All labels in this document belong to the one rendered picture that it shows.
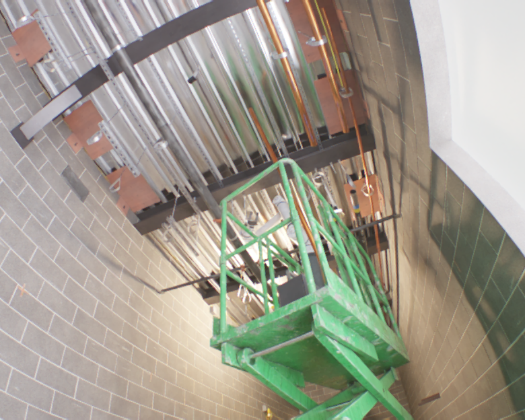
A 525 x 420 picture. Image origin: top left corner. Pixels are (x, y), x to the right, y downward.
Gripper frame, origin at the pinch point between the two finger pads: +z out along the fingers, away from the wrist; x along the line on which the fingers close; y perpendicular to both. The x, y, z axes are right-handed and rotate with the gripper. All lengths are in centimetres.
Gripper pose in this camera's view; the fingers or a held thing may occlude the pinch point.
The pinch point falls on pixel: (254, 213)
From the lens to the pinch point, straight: 336.1
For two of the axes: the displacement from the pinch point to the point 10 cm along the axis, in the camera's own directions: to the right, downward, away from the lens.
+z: 2.7, -9.6, -0.9
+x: -5.2, -0.6, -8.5
